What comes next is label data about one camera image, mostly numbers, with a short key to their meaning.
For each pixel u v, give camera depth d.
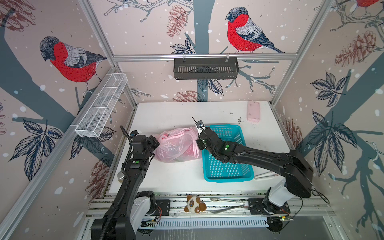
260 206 0.73
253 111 1.14
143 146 0.64
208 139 0.58
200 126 0.67
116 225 0.38
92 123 0.70
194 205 0.72
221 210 0.73
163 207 0.73
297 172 0.43
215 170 0.86
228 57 0.90
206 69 1.05
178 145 0.81
